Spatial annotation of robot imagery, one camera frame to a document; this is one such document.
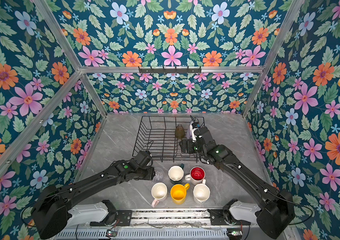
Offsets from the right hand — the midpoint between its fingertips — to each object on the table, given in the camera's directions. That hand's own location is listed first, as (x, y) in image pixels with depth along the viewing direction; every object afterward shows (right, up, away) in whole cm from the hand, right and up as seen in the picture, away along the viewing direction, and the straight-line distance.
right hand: (187, 140), depth 77 cm
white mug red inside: (+6, -22, +9) cm, 24 cm away
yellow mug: (-5, -29, +4) cm, 30 cm away
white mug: (+8, -29, +3) cm, 30 cm away
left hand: (-17, -18, +3) cm, 25 cm away
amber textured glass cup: (-4, +4, +24) cm, 25 cm away
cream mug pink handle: (-15, -29, +3) cm, 32 cm away
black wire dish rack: (-18, +1, +29) cm, 34 cm away
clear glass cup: (-16, -20, +9) cm, 27 cm away
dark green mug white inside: (-6, -20, +8) cm, 23 cm away
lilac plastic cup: (+2, +2, +21) cm, 22 cm away
